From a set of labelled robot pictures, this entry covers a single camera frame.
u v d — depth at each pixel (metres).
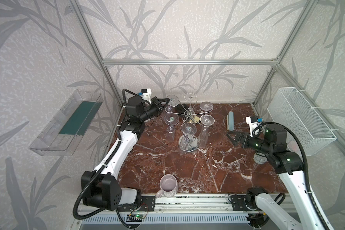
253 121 0.60
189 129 0.65
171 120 0.68
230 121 1.04
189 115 0.72
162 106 0.68
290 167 0.45
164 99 0.71
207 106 0.74
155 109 0.65
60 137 0.64
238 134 0.59
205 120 0.68
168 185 0.80
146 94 0.68
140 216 0.70
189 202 0.75
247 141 0.59
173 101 0.74
